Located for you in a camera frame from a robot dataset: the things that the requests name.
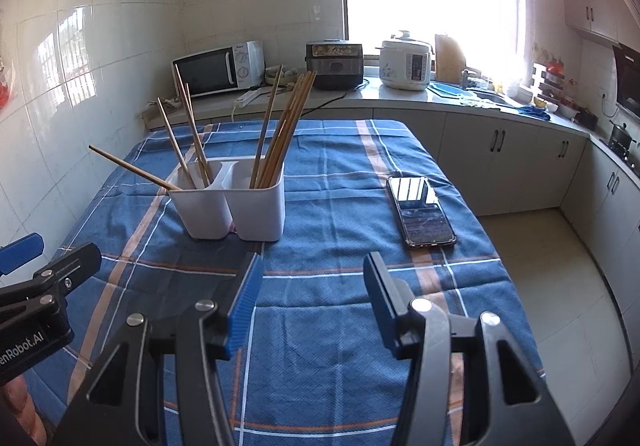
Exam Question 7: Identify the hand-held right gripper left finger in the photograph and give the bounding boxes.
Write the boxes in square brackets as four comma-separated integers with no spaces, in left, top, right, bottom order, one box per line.
[61,251,265,446]

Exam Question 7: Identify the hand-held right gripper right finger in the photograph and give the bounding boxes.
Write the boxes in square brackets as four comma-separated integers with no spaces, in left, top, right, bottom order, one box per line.
[362,251,577,446]

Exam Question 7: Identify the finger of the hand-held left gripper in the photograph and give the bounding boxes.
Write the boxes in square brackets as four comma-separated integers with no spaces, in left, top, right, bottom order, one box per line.
[0,233,44,277]
[0,241,103,323]

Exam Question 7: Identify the white two-compartment utensil holder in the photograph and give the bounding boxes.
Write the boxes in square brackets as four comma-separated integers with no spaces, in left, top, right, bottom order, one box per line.
[167,159,286,242]

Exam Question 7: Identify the bamboo chopstick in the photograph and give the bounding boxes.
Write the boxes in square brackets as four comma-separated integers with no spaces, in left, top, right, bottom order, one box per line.
[173,64,213,188]
[184,82,215,187]
[157,97,197,189]
[88,144,184,192]

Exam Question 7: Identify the bundle of thin round chopsticks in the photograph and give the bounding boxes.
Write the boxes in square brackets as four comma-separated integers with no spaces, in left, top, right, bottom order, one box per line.
[249,65,317,189]

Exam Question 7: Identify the person's left hand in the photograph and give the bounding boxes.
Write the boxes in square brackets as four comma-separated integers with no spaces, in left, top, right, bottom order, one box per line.
[0,372,44,433]

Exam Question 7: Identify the black smartphone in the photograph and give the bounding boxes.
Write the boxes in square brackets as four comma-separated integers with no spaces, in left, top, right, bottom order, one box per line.
[386,175,458,248]

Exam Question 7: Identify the blue plaid tablecloth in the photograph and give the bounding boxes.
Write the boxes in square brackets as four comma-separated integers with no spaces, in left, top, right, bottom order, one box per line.
[22,119,546,446]

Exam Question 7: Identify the white red printed plastic bag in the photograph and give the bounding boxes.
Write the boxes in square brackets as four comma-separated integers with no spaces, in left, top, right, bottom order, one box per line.
[0,54,12,110]

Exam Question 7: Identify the white kitchen counter cabinets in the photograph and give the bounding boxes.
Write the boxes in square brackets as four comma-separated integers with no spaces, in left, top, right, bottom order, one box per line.
[142,76,640,317]

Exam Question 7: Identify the white power strip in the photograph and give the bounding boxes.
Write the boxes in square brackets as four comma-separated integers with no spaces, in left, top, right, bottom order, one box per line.
[235,89,268,110]

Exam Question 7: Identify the blue dish cloth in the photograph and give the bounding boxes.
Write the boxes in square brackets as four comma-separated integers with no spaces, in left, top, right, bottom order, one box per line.
[429,82,471,100]

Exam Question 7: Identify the green bowl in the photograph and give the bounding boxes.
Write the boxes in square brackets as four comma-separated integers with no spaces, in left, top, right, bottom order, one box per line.
[265,67,303,87]

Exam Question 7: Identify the white microwave oven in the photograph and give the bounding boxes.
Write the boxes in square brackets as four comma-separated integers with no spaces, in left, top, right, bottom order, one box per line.
[172,40,266,98]

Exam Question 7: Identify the dark rice cooker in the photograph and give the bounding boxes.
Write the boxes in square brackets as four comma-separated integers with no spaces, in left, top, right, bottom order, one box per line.
[305,40,365,91]

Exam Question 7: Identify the white pressure cooker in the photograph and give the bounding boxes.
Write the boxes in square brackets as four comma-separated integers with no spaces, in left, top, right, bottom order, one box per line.
[377,30,435,91]

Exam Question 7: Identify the wooden cutting board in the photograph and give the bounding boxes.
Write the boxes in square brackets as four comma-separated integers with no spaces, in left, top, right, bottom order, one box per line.
[434,33,468,83]

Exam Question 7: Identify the white spice rack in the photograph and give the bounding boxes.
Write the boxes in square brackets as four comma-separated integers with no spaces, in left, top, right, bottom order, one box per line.
[531,57,568,102]

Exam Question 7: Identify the metal cooking pot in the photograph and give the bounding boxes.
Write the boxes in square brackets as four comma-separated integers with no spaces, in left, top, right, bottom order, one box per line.
[607,120,638,152]

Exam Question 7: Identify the black range hood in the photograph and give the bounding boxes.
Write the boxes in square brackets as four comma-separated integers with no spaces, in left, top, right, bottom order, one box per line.
[614,44,640,116]

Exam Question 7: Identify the black appliance cable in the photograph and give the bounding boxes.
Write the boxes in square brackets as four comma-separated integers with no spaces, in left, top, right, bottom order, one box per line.
[300,79,370,113]

